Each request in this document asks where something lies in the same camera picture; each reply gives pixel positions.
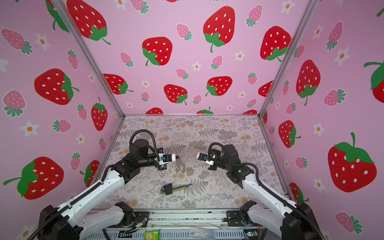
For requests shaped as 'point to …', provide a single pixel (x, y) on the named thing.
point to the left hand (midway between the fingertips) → (177, 154)
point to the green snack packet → (153, 235)
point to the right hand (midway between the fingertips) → (201, 152)
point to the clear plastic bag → (201, 233)
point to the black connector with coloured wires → (167, 189)
